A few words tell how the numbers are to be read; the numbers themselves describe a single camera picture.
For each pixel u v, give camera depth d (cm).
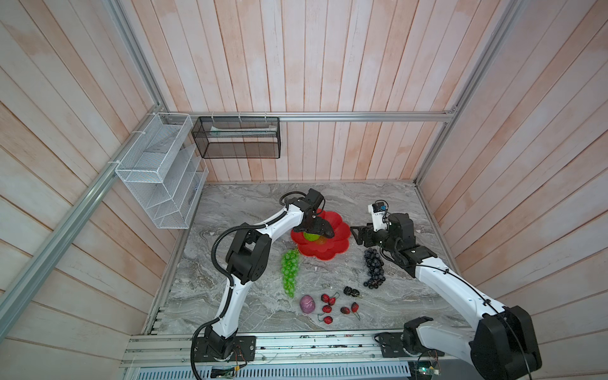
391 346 73
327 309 80
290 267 86
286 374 70
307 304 78
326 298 82
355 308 80
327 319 78
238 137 104
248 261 57
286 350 75
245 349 73
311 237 95
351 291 84
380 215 73
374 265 87
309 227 86
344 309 80
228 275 56
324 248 97
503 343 40
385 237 71
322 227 89
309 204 77
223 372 71
